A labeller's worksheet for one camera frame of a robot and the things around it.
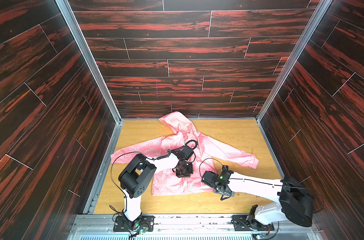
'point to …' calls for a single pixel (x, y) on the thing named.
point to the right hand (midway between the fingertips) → (223, 186)
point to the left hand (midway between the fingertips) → (193, 176)
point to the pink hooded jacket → (209, 151)
